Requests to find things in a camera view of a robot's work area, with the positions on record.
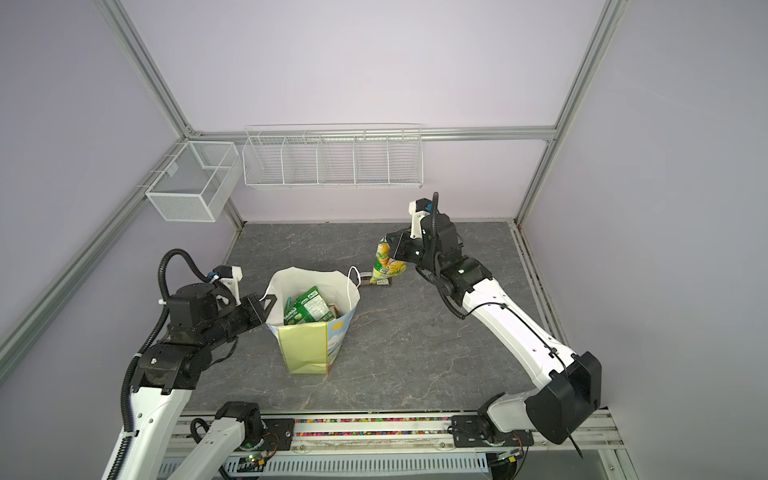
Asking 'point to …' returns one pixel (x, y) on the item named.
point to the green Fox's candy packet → (310, 307)
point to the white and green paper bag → (310, 348)
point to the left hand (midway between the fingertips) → (276, 302)
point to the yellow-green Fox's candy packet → (385, 267)
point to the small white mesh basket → (195, 183)
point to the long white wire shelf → (333, 156)
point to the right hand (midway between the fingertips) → (386, 237)
